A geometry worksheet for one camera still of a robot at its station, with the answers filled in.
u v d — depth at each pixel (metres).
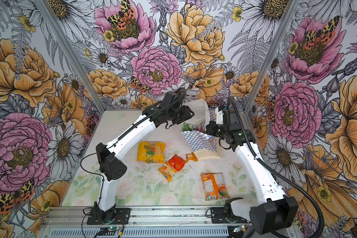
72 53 0.88
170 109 0.62
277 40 0.83
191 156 0.94
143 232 1.12
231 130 0.56
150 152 0.91
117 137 0.53
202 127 0.91
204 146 0.84
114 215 0.69
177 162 0.92
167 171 0.88
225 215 0.73
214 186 0.81
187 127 0.92
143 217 0.76
